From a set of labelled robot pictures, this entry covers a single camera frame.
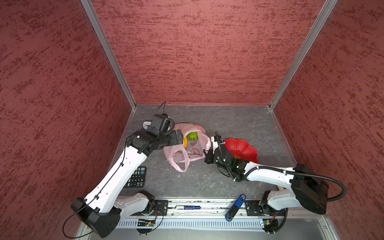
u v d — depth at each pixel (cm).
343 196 42
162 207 74
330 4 71
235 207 71
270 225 71
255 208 74
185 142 97
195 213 73
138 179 81
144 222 73
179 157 82
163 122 53
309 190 43
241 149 95
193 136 95
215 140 74
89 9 71
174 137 63
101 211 37
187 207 73
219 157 62
